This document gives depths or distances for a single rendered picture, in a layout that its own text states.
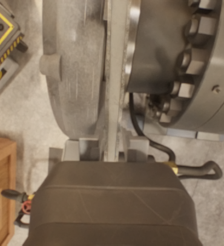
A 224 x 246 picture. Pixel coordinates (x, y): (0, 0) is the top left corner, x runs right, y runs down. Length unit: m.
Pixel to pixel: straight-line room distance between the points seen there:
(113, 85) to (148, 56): 0.41
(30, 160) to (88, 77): 1.24
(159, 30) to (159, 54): 0.07
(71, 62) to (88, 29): 0.06
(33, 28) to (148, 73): 1.05
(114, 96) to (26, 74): 1.30
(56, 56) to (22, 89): 1.11
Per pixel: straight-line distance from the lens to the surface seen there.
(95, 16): 0.35
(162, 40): 0.57
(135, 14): 0.51
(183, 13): 0.64
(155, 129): 1.10
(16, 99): 1.47
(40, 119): 1.42
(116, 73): 0.16
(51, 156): 1.46
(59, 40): 0.35
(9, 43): 1.14
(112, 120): 0.16
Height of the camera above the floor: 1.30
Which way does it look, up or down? 80 degrees down
